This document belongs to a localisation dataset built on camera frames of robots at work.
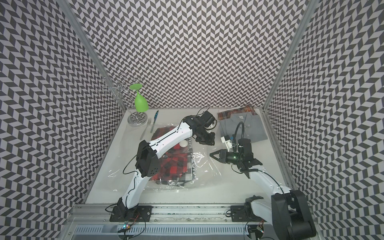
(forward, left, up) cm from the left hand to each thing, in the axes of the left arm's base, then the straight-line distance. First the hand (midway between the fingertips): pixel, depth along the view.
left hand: (212, 145), depth 84 cm
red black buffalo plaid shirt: (-9, +22, -6) cm, 25 cm away
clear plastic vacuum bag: (-12, +4, -6) cm, 14 cm away
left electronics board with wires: (-37, +40, -8) cm, 55 cm away
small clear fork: (+28, +46, -12) cm, 55 cm away
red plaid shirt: (+29, -12, -5) cm, 32 cm away
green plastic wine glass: (+25, +44, +9) cm, 52 cm away
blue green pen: (+34, +42, -12) cm, 55 cm away
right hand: (-8, +1, +1) cm, 8 cm away
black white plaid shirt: (-16, +16, -8) cm, 24 cm away
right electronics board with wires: (-39, -19, -13) cm, 45 cm away
